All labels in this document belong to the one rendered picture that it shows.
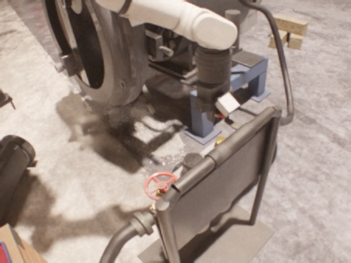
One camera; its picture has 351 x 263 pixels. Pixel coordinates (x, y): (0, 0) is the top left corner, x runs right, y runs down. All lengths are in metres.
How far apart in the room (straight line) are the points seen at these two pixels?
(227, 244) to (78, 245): 0.56
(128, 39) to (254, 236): 0.81
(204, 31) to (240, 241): 0.74
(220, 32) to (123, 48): 0.40
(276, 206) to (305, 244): 0.19
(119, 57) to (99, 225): 0.66
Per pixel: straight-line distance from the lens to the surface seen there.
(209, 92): 0.65
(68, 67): 1.20
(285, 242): 1.06
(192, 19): 0.54
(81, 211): 1.19
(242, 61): 1.48
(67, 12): 1.09
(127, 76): 0.94
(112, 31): 0.86
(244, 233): 1.04
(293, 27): 2.41
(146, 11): 0.52
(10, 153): 1.35
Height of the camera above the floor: 0.92
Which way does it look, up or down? 41 degrees down
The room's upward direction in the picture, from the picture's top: 7 degrees counter-clockwise
